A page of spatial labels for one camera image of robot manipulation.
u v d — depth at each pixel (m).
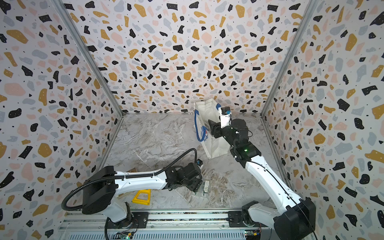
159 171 0.55
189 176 0.63
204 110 1.03
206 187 0.83
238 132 0.52
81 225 0.73
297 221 0.38
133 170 0.89
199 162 0.74
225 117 0.62
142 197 0.81
